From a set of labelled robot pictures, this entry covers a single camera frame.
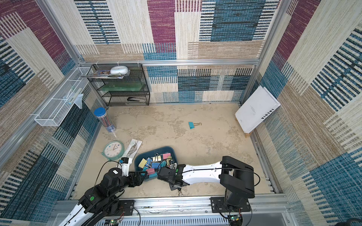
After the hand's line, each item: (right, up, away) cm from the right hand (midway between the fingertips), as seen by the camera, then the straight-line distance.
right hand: (174, 182), depth 82 cm
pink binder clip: (-6, +13, +8) cm, 17 cm away
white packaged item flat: (-28, +17, +14) cm, 36 cm away
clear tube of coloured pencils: (-46, +37, +11) cm, 60 cm away
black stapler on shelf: (-32, +51, +28) cm, 67 cm away
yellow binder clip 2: (-11, +12, +7) cm, 18 cm away
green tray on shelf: (-35, +57, +13) cm, 68 cm away
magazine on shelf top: (-45, +65, +10) cm, 80 cm away
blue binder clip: (-16, +9, +5) cm, 19 cm away
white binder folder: (+51, +45, +5) cm, 68 cm away
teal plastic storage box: (-13, +15, +9) cm, 22 cm away
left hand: (-17, +7, -3) cm, 19 cm away
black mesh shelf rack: (-48, +53, +38) cm, 81 cm away
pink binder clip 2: (-14, +6, +2) cm, 16 cm away
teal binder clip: (-13, +4, +1) cm, 13 cm away
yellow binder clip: (-4, +13, +6) cm, 14 cm away
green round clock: (-40, +16, +10) cm, 44 cm away
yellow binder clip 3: (-19, +10, +4) cm, 22 cm away
